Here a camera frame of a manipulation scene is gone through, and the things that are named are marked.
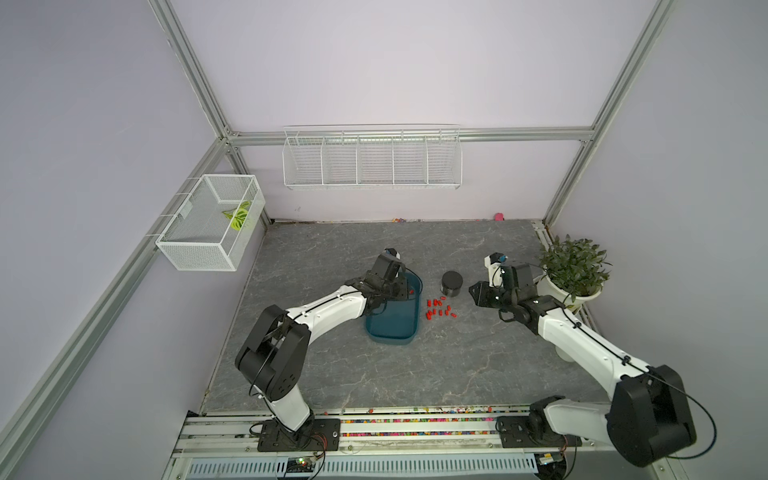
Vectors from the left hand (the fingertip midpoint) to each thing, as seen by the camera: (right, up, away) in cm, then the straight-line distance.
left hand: (406, 287), depth 89 cm
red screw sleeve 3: (+8, -10, +6) cm, 14 cm away
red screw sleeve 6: (+14, -9, +7) cm, 18 cm away
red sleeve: (+2, -3, +10) cm, 10 cm away
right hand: (+19, 0, -3) cm, 19 cm away
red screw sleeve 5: (+12, -9, +7) cm, 16 cm away
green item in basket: (-46, +21, -8) cm, 52 cm away
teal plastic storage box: (-3, -11, +1) cm, 11 cm away
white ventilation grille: (+16, -40, -18) cm, 47 cm away
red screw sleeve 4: (+9, -9, +7) cm, 15 cm away
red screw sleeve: (+10, -6, +9) cm, 15 cm away
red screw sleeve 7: (+16, -10, +7) cm, 20 cm away
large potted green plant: (+46, +6, -7) cm, 47 cm away
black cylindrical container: (+15, 0, +8) cm, 17 cm away
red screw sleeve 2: (+12, -6, +9) cm, 16 cm away
